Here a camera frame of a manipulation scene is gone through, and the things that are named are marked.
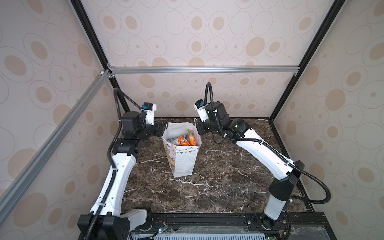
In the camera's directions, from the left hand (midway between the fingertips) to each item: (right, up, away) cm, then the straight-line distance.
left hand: (169, 119), depth 68 cm
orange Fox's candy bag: (+10, -8, +8) cm, 15 cm away
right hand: (+12, 0, +4) cm, 13 cm away
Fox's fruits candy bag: (+5, -10, +10) cm, 15 cm away
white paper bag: (+5, -20, +9) cm, 23 cm away
